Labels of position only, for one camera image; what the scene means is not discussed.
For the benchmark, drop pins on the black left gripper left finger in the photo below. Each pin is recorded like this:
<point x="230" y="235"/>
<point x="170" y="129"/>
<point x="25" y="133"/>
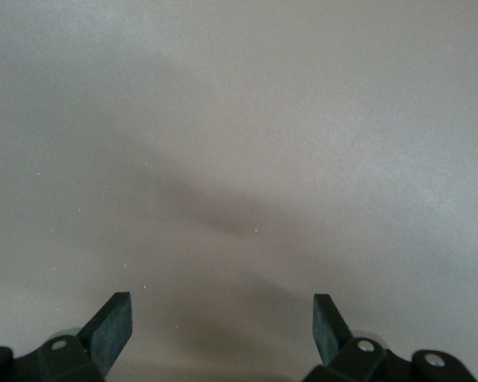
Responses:
<point x="111" y="330"/>

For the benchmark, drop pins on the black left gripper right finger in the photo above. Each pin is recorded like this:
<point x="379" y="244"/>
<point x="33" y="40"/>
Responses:
<point x="326" y="330"/>

